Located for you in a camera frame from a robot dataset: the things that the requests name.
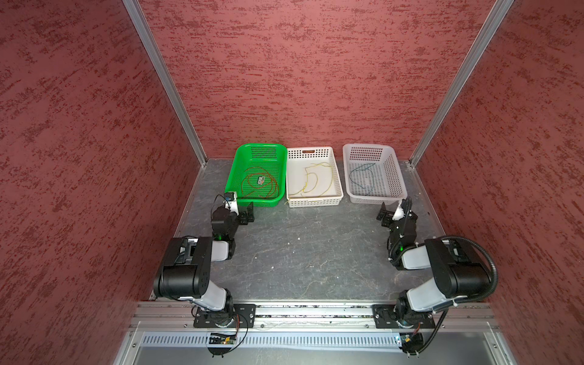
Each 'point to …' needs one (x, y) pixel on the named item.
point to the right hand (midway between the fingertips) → (393, 207)
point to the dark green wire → (356, 169)
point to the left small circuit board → (218, 338)
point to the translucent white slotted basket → (372, 173)
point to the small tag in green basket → (261, 179)
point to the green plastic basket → (271, 157)
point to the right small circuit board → (411, 343)
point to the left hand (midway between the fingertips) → (241, 206)
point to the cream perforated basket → (312, 179)
